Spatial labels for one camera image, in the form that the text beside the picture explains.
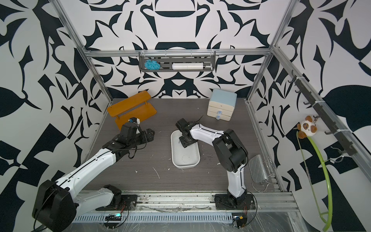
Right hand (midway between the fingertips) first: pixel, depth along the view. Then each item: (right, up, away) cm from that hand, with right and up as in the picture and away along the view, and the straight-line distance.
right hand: (185, 139), depth 95 cm
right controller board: (+27, -35, -25) cm, 50 cm away
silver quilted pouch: (+39, -14, -17) cm, 45 cm away
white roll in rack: (+3, +46, -6) cm, 46 cm away
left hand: (-23, +7, -11) cm, 26 cm away
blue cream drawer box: (+24, +22, +2) cm, 33 cm away
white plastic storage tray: (-2, -10, -6) cm, 12 cm away
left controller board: (-35, -35, -22) cm, 54 cm away
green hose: (+50, -8, -45) cm, 68 cm away
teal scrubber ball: (-20, +47, -4) cm, 51 cm away
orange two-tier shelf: (-34, +22, +4) cm, 41 cm away
